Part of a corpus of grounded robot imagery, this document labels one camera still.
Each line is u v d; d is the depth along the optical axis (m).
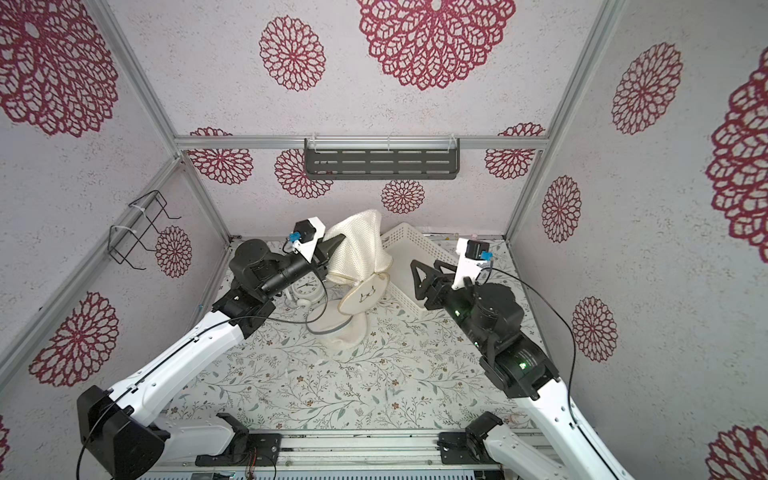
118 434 0.37
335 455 0.73
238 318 0.50
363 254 0.64
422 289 0.52
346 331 0.87
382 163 0.95
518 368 0.42
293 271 0.58
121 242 0.72
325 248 0.60
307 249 0.54
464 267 0.51
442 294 0.52
